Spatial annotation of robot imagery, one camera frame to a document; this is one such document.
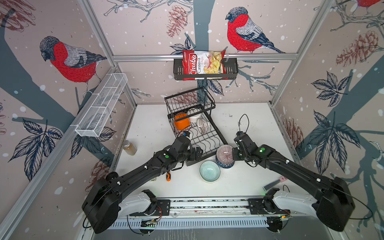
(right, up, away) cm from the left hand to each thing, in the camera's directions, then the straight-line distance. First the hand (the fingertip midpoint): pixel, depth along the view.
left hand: (197, 151), depth 79 cm
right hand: (+20, -2, +4) cm, 21 cm away
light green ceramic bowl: (+7, -12, +3) cm, 14 cm away
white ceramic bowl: (-1, +18, +24) cm, 30 cm away
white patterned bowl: (+4, +13, +16) cm, 21 cm away
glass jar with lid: (-41, 0, +8) cm, 41 cm away
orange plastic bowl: (-9, +17, +3) cm, 19 cm away
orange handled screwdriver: (-16, -15, +4) cm, 22 cm away
